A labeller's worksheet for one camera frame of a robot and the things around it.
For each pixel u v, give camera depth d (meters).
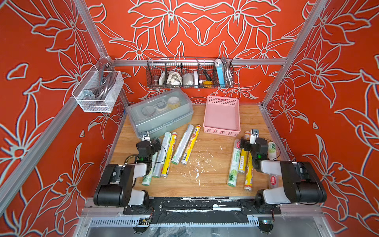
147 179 0.78
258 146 0.71
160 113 0.88
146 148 0.70
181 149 0.90
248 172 0.81
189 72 0.95
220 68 0.83
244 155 0.88
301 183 0.44
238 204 0.74
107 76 0.79
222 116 1.08
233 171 0.81
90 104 0.70
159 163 0.85
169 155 0.88
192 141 0.95
